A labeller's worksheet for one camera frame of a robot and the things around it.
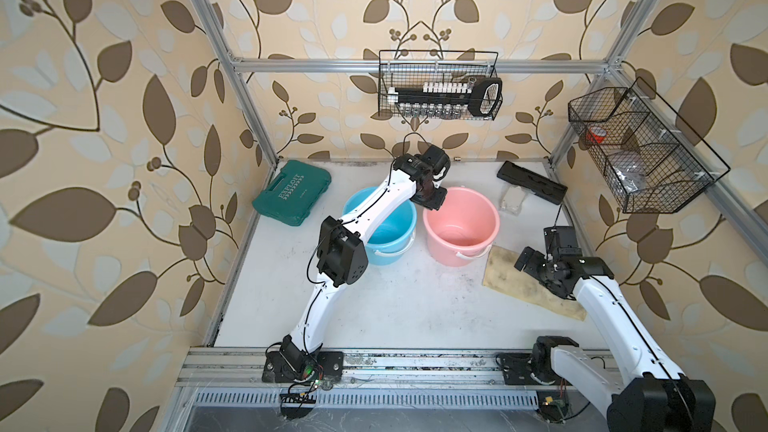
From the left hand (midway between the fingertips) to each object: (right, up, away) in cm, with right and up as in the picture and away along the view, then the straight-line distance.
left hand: (430, 197), depth 89 cm
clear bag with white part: (+32, -1, +17) cm, 36 cm away
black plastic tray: (+41, +5, +23) cm, 47 cm away
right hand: (+28, -21, -6) cm, 35 cm away
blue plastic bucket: (-11, -11, -11) cm, 19 cm away
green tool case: (-47, +1, +16) cm, 50 cm away
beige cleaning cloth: (+22, -24, +2) cm, 33 cm away
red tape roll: (+49, +19, -2) cm, 52 cm away
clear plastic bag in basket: (+48, +6, -16) cm, 51 cm away
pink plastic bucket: (+12, -11, +9) cm, 19 cm away
